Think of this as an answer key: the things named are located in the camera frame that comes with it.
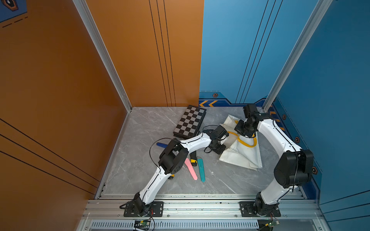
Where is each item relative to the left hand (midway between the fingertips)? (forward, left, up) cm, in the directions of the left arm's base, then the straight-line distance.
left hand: (222, 149), depth 95 cm
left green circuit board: (-41, +44, -4) cm, 60 cm away
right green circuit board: (-40, -19, -1) cm, 44 cm away
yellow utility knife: (-19, +33, 0) cm, 38 cm away
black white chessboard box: (+19, +22, +2) cm, 29 cm away
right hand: (+6, -7, +13) cm, 16 cm away
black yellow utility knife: (-8, +20, +1) cm, 21 cm away
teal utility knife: (-11, +15, 0) cm, 19 cm away
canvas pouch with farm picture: (-7, -8, +11) cm, 15 cm away
